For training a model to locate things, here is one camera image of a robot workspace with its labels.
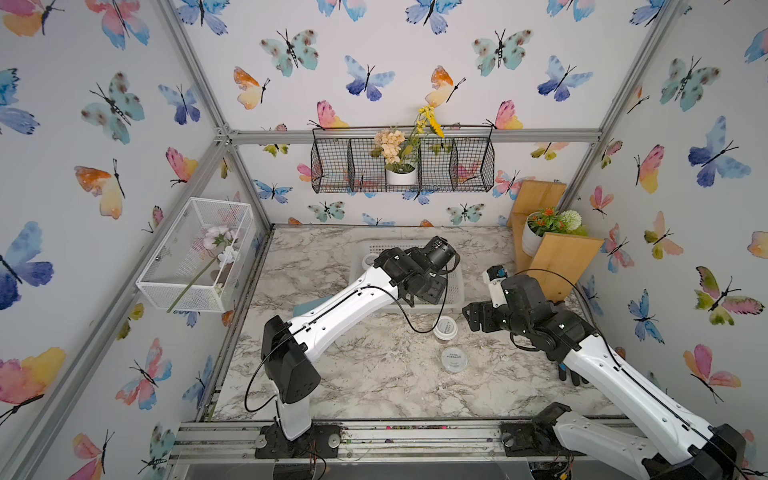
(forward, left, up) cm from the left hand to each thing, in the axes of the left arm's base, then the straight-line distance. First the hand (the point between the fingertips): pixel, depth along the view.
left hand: (430, 281), depth 77 cm
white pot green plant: (+20, -37, +2) cm, 41 cm away
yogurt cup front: (-5, -5, -16) cm, 18 cm away
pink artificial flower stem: (+8, +53, +8) cm, 54 cm away
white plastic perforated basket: (+5, -9, -15) cm, 18 cm away
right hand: (-5, -13, -3) cm, 14 cm away
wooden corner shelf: (+7, -37, -1) cm, 38 cm away
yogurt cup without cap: (-14, -7, -18) cm, 23 cm away
